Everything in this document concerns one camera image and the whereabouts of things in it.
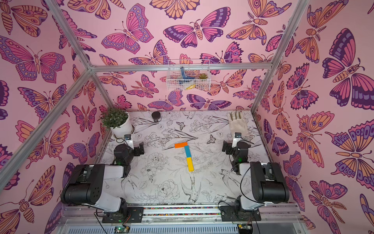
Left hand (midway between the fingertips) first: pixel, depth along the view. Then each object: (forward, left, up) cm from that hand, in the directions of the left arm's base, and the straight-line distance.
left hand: (137, 141), depth 94 cm
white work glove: (+21, -72, -7) cm, 75 cm away
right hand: (0, -62, 0) cm, 62 cm away
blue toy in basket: (+29, -31, +27) cm, 50 cm away
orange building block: (+2, -28, -7) cm, 29 cm away
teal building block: (-4, -33, -7) cm, 34 cm away
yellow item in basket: (+20, -35, +28) cm, 49 cm away
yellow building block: (-12, -35, -7) cm, 37 cm away
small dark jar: (+26, -8, -4) cm, 28 cm away
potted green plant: (+9, +11, +10) cm, 17 cm away
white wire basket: (+34, -34, +27) cm, 55 cm away
